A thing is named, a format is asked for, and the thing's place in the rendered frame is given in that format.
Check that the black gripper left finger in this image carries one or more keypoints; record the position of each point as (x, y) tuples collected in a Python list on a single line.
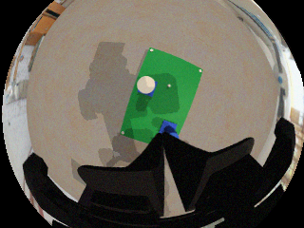
[(144, 176)]

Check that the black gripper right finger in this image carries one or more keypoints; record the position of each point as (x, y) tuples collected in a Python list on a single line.
[(191, 167)]

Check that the green circuit board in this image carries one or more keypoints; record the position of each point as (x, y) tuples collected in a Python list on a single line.
[(161, 97)]

